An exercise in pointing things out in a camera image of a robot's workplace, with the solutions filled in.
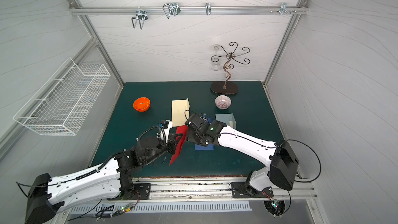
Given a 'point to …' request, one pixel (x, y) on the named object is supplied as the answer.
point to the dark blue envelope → (198, 147)
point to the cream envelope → (180, 112)
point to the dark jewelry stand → (221, 87)
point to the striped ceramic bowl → (223, 102)
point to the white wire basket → (61, 105)
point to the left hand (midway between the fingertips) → (183, 136)
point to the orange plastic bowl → (142, 104)
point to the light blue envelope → (228, 118)
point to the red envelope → (180, 129)
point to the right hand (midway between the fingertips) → (189, 137)
